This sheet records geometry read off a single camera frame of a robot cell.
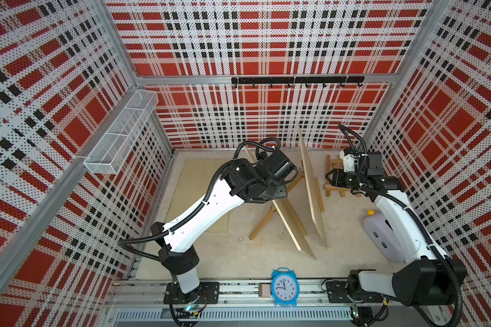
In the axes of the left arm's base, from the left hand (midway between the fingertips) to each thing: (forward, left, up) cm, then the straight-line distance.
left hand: (279, 191), depth 65 cm
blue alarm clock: (-23, -3, -29) cm, 37 cm away
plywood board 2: (+18, -19, -28) cm, 38 cm away
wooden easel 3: (+21, -24, -32) cm, 45 cm away
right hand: (+13, -23, -9) cm, 27 cm away
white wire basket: (+27, +76, -11) cm, 82 cm away
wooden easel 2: (+9, -7, -28) cm, 30 cm away
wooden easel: (+36, -33, -31) cm, 58 cm away
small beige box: (-24, +5, -30) cm, 38 cm away
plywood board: (-2, -9, -26) cm, 28 cm away
